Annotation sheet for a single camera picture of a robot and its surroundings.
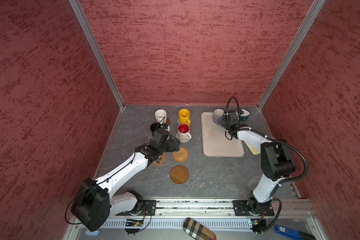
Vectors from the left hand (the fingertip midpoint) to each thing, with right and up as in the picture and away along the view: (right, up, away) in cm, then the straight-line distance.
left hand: (172, 144), depth 84 cm
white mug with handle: (-10, +18, +20) cm, 29 cm away
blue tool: (+57, -37, -19) cm, 70 cm away
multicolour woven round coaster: (+6, 0, +16) cm, 17 cm away
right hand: (+34, +12, +14) cm, 38 cm away
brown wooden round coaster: (+4, -18, +1) cm, 18 cm away
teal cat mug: (+54, +18, +27) cm, 63 cm away
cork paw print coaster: (-8, -11, +7) cm, 15 cm away
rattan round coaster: (+5, -9, +8) cm, 13 cm away
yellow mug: (+7, +16, +17) cm, 25 cm away
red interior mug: (+6, +7, +17) cm, 20 cm away
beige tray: (+28, -2, +14) cm, 31 cm away
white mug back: (+30, +18, +20) cm, 40 cm away
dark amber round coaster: (-5, +13, +25) cm, 29 cm away
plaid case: (+13, -36, -18) cm, 42 cm away
